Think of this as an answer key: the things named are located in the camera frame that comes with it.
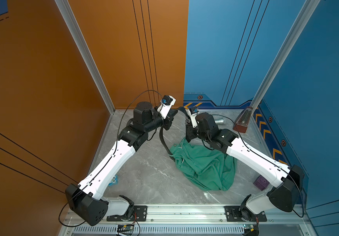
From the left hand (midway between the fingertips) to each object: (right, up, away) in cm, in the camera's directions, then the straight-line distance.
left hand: (175, 108), depth 68 cm
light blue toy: (-35, -40, +15) cm, 55 cm away
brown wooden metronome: (+47, -4, +34) cm, 58 cm away
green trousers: (+18, -32, +13) cm, 39 cm away
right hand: (+7, -7, +9) cm, 14 cm away
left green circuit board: (-24, -58, +4) cm, 63 cm away
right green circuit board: (+37, -58, +5) cm, 69 cm away
